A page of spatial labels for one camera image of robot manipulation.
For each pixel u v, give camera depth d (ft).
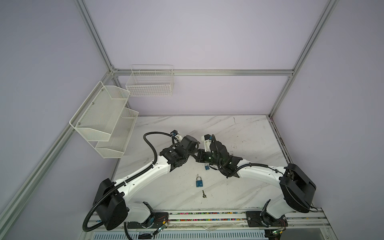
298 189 1.44
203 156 2.33
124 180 1.40
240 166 1.87
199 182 2.83
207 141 2.43
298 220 2.46
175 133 2.31
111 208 1.28
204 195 2.68
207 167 3.02
